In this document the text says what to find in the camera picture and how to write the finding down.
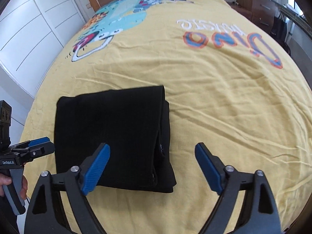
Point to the black bag on floor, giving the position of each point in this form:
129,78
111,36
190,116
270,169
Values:
279,29

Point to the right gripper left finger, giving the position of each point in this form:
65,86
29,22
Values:
47,211

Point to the glass desk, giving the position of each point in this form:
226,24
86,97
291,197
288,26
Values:
295,17

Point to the white wardrobe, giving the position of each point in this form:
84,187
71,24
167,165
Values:
33,33

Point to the wooden drawer chest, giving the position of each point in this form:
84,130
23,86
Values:
262,12

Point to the yellow dinosaur bed cover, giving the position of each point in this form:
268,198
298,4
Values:
229,85

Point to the black pants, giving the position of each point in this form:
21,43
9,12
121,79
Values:
133,122

